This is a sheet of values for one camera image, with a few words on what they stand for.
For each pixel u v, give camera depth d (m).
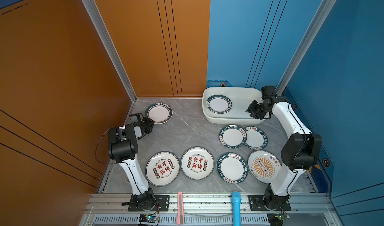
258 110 0.77
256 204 0.72
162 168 0.85
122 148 0.56
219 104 1.13
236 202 0.71
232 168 0.85
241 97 1.16
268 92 0.71
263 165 0.85
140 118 0.87
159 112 1.10
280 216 0.70
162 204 0.74
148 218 0.71
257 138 0.96
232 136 0.97
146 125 0.93
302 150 0.48
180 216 0.69
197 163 0.87
